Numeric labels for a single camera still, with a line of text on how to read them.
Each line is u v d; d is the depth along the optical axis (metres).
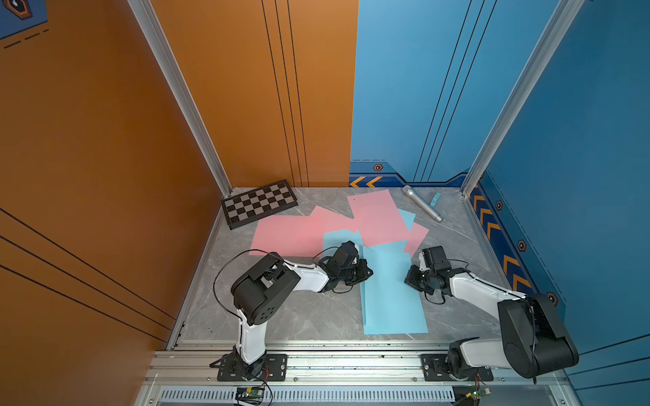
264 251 0.54
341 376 0.72
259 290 0.51
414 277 0.82
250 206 1.09
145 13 0.69
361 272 0.81
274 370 0.74
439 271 0.71
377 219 1.09
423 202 1.13
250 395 0.72
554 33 0.73
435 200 1.09
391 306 0.85
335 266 0.74
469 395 0.69
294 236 1.06
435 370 0.72
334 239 1.03
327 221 1.09
